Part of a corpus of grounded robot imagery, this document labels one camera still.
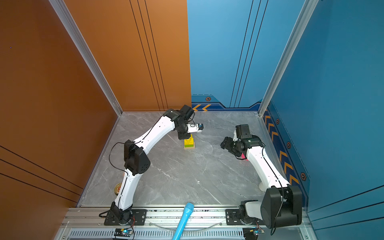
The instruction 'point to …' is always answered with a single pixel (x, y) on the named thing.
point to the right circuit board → (252, 233)
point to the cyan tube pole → (189, 208)
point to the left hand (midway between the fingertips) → (187, 132)
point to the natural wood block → (190, 148)
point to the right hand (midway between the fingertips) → (223, 146)
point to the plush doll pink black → (243, 157)
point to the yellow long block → (190, 143)
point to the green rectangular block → (189, 145)
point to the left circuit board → (121, 232)
